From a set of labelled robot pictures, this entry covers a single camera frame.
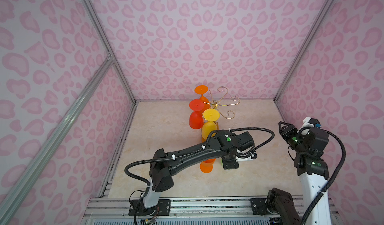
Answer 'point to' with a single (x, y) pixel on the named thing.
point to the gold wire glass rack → (216, 105)
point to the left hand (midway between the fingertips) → (232, 159)
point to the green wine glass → (221, 162)
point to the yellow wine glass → (210, 115)
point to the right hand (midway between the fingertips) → (281, 122)
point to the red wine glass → (196, 119)
